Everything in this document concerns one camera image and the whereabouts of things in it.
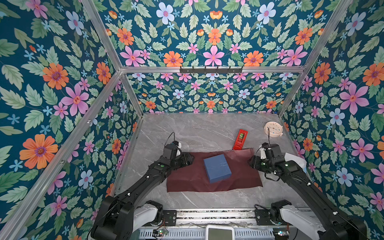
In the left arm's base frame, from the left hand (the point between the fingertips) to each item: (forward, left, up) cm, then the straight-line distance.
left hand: (192, 155), depth 83 cm
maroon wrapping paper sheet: (-7, 0, -13) cm, 15 cm away
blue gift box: (-7, -14, -5) cm, 16 cm away
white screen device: (-36, -11, -7) cm, 38 cm away
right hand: (-5, -33, -1) cm, 34 cm away
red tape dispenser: (+13, -32, -8) cm, 35 cm away
